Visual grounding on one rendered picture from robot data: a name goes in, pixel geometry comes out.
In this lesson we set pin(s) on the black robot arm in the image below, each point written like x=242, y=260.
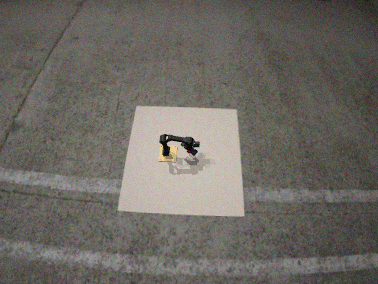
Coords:
x=188, y=141

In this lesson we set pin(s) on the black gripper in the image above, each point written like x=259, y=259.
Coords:
x=191, y=150

